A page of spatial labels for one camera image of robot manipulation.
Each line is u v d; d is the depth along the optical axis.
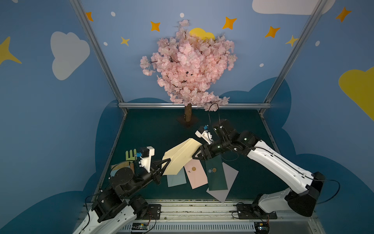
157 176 0.52
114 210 0.45
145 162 0.53
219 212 0.77
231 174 0.89
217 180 0.86
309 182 0.41
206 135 0.63
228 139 0.53
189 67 0.62
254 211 0.66
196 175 0.88
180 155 0.63
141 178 0.52
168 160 0.60
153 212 0.74
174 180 0.86
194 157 0.64
